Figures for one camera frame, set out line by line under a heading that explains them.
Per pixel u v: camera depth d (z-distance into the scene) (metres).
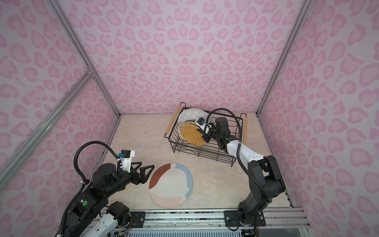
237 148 0.56
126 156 0.59
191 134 0.93
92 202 0.48
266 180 0.45
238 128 0.65
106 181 0.50
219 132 0.71
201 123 0.75
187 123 0.90
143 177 0.60
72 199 0.51
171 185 0.85
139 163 0.71
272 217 0.74
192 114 0.93
